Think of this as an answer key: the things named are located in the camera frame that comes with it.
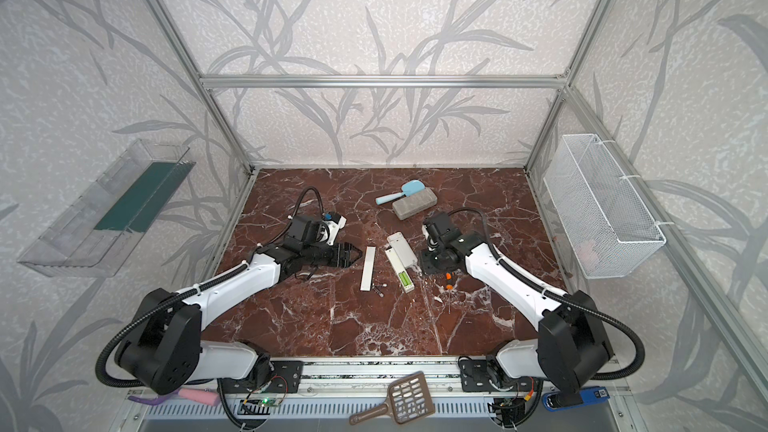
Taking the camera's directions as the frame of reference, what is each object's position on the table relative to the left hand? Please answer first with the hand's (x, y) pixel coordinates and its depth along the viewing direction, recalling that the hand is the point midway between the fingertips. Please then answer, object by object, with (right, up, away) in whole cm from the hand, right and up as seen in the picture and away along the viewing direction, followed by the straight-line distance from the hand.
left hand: (358, 245), depth 85 cm
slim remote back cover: (+2, -11, +6) cm, 12 cm away
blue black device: (+50, -31, -18) cm, 62 cm away
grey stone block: (+17, +11, +20) cm, 28 cm away
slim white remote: (+12, -10, +6) cm, 17 cm away
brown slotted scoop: (+15, -35, -14) cm, 40 cm away
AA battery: (+4, -14, +4) cm, 15 cm away
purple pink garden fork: (-39, -34, -14) cm, 53 cm away
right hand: (+19, -3, 0) cm, 20 cm away
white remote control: (+11, -1, +14) cm, 18 cm away
